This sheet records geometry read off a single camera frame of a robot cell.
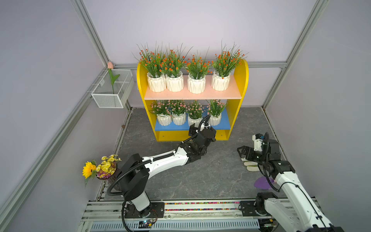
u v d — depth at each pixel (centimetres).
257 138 72
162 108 82
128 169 41
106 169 63
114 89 87
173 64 63
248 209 74
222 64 64
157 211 74
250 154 71
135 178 43
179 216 73
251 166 88
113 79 91
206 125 65
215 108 85
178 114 89
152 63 64
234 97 71
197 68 62
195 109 80
